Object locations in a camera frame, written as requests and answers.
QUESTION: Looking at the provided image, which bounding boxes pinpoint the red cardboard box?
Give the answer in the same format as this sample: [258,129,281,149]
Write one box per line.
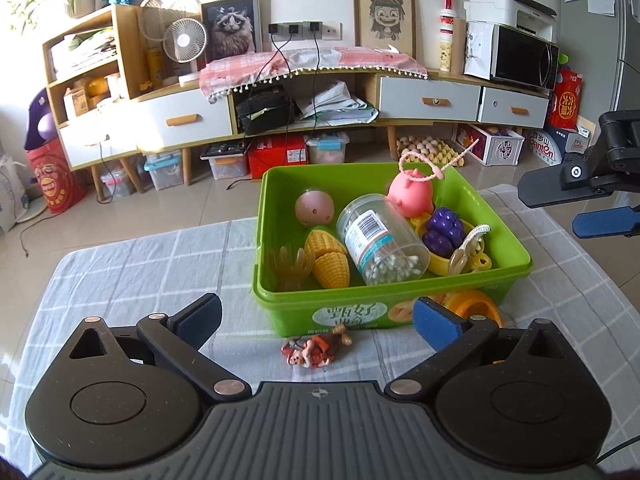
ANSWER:
[248,133,308,179]

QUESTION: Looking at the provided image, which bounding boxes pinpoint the small brown figurine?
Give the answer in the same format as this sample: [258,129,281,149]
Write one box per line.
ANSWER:
[280,324,352,368]

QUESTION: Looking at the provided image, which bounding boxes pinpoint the small white desk fan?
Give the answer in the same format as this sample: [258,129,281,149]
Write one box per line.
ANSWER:
[163,18,207,63]

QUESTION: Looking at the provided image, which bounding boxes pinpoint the purple toy grapes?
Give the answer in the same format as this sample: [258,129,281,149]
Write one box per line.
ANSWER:
[421,207,465,259]

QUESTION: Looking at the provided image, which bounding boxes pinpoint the white printer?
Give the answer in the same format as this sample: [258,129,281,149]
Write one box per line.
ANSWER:
[463,0,556,42]

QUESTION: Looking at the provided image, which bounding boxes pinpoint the wooden white TV cabinet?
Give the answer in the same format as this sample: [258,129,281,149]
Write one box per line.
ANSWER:
[42,6,548,171]

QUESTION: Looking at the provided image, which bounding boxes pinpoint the yellow toy pot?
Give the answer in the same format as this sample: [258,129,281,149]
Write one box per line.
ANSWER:
[409,208,492,276]

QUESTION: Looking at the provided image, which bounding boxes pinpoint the framed cartoon girl drawing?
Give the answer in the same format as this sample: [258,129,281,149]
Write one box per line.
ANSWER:
[354,0,416,56]

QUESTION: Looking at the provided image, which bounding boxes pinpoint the grey checked tablecloth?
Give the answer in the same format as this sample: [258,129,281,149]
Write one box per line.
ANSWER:
[2,184,639,472]

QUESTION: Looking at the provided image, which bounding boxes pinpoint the red printed bucket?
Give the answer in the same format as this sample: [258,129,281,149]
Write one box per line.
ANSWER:
[26,139,87,214]

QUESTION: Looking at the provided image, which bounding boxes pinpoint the black microwave oven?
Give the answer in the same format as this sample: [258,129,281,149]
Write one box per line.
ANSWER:
[463,21,559,91]

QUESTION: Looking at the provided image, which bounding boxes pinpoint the framed cat picture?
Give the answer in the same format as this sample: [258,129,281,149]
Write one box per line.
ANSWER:
[201,0,262,63]

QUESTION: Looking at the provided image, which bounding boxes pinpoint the black bag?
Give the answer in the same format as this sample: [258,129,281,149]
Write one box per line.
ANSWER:
[235,84,295,136]

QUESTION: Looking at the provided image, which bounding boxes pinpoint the grey refrigerator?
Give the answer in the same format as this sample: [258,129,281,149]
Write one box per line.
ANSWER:
[558,0,639,122]

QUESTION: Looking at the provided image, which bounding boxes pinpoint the white starfish toy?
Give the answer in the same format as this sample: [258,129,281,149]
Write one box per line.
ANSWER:
[448,224,491,275]

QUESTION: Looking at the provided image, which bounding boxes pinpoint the yellow toy corn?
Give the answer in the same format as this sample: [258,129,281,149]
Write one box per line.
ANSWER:
[305,228,350,289]

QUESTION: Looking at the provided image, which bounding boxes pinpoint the green plastic storage box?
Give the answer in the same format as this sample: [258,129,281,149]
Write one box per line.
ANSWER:
[253,162,533,337]

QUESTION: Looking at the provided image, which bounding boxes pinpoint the clear cotton swab jar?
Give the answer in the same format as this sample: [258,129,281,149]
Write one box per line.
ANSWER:
[336,194,431,285]

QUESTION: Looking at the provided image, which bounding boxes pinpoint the pink checked cloth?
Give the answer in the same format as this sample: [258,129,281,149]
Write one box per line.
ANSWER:
[198,47,428,103]

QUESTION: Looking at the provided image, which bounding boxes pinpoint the egg tray with eggs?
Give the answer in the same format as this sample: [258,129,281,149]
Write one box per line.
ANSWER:
[395,136,465,167]

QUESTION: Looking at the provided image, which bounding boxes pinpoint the translucent amber hand toy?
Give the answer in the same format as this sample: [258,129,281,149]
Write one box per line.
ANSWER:
[268,246,316,292]

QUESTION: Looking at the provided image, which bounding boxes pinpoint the pink pig toy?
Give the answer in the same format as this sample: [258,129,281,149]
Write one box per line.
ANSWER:
[386,138,481,220]

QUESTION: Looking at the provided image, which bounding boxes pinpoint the clear blue-lid storage bin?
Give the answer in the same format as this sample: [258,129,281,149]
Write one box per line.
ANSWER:
[143,150,183,191]

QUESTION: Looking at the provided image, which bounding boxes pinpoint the pink capsule ball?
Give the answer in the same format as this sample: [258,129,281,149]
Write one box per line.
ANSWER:
[294,188,335,228]

